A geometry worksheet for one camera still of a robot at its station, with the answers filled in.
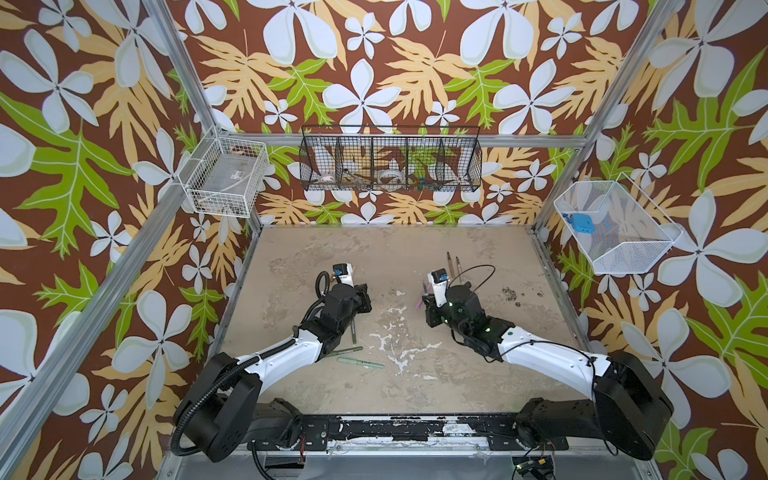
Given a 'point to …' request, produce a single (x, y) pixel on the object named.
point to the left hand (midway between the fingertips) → (364, 281)
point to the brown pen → (450, 265)
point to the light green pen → (361, 362)
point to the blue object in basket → (582, 223)
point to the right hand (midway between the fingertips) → (423, 295)
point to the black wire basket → (390, 158)
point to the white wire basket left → (226, 175)
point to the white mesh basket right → (621, 231)
